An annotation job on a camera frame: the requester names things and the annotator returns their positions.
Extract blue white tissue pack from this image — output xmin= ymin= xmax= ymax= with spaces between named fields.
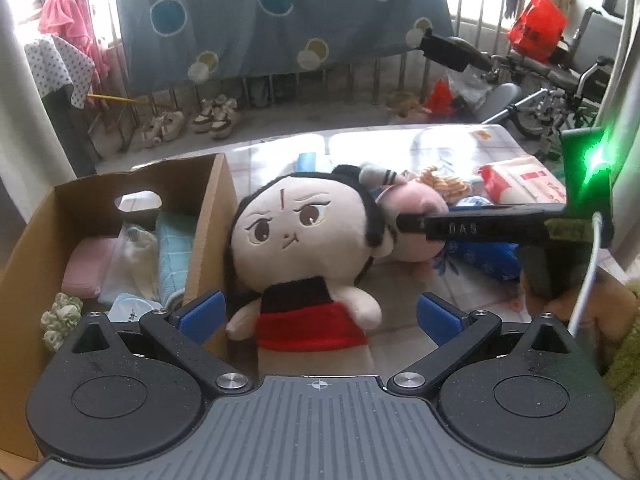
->
xmin=444 ymin=196 xmax=524 ymax=283

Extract person's right hand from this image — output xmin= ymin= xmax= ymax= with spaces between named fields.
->
xmin=520 ymin=269 xmax=639 ymax=365

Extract red beige wipes pack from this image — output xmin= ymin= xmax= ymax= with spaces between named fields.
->
xmin=480 ymin=155 xmax=566 ymax=205

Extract clear plastic bag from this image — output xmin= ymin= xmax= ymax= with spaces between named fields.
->
xmin=98 ymin=224 xmax=160 ymax=308

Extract light blue folded towel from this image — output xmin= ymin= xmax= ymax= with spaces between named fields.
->
xmin=155 ymin=211 xmax=198 ymax=311

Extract orange snack pack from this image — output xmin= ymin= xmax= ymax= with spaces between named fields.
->
xmin=416 ymin=166 xmax=473 ymax=204

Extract pink round plush toy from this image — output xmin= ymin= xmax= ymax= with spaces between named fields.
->
xmin=376 ymin=180 xmax=448 ymax=263

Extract big-head doll red shirt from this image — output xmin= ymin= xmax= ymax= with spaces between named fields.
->
xmin=226 ymin=165 xmax=394 ymax=376

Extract pink folded cloth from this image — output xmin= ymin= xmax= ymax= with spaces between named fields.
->
xmin=61 ymin=236 xmax=117 ymax=299

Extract green white scrunchie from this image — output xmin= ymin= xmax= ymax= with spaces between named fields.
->
xmin=40 ymin=292 xmax=82 ymax=352

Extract wheelchair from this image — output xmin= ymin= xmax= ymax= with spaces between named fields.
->
xmin=407 ymin=8 xmax=623 ymax=159

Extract brown cardboard box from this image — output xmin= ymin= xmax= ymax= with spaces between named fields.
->
xmin=1 ymin=154 xmax=238 ymax=479

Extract teal white flat box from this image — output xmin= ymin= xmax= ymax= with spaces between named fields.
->
xmin=294 ymin=153 xmax=333 ymax=172

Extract white sneaker left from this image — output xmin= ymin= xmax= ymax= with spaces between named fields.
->
xmin=141 ymin=110 xmax=186 ymax=148

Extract white sneaker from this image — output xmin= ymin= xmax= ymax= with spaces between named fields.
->
xmin=141 ymin=110 xmax=186 ymax=148
xmin=192 ymin=94 xmax=240 ymax=140

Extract white sneaker right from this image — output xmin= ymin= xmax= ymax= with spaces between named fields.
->
xmin=192 ymin=94 xmax=240 ymax=140

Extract red plastic bag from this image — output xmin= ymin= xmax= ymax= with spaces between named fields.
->
xmin=506 ymin=0 xmax=567 ymax=63

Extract dotted white hanging garment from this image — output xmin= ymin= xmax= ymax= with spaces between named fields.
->
xmin=24 ymin=35 xmax=96 ymax=110

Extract blue polka dot blanket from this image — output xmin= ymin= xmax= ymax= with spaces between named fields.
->
xmin=116 ymin=0 xmax=454 ymax=94

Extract pink hanging garment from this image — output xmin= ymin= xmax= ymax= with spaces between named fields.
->
xmin=38 ymin=0 xmax=110 ymax=78

